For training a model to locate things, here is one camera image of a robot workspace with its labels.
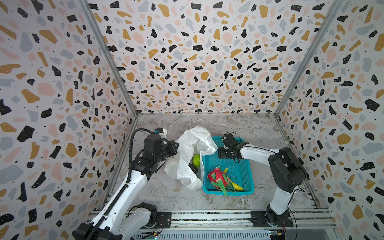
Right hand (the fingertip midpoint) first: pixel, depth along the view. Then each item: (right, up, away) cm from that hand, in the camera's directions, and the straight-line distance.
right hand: (220, 150), depth 96 cm
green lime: (-15, -4, -7) cm, 17 cm away
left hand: (-23, +8, -20) cm, 32 cm away
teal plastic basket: (+12, -12, -7) cm, 18 cm away
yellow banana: (+7, -18, -14) cm, 24 cm away
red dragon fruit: (-3, -13, -18) cm, 22 cm away
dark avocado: (-17, -9, -8) cm, 21 cm away
